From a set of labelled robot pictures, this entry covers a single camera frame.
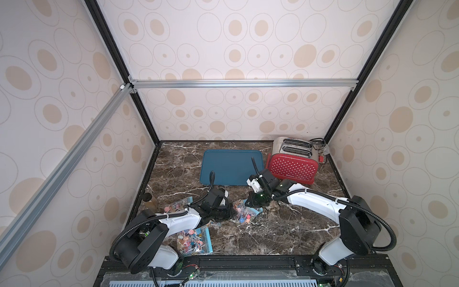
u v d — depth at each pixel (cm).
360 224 44
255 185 79
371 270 73
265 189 66
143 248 42
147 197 95
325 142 125
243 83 89
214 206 70
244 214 85
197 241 79
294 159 89
